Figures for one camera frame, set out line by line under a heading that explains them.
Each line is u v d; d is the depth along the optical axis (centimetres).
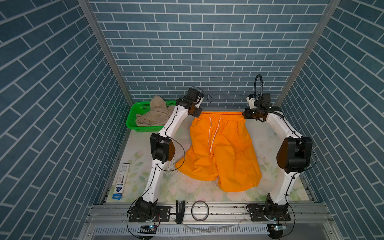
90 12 72
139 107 113
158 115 110
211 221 72
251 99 87
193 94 77
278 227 71
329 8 71
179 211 72
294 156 52
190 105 71
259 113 71
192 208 75
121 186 81
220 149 92
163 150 61
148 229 72
